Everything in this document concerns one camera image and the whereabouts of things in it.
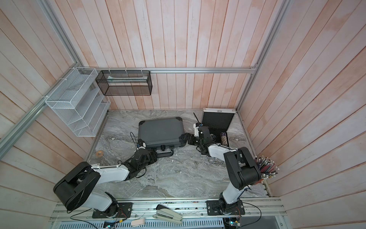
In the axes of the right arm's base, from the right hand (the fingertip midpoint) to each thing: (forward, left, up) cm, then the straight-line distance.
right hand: (186, 136), depth 95 cm
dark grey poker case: (0, +16, +3) cm, 16 cm away
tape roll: (-11, +59, -7) cm, 61 cm away
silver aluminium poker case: (+9, -22, +6) cm, 24 cm away
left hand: (-12, +21, -6) cm, 25 cm away
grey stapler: (-44, +10, -5) cm, 45 cm away
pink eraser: (-48, +24, -5) cm, 54 cm away
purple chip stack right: (+2, -26, -4) cm, 27 cm away
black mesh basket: (+29, +43, +23) cm, 57 cm away
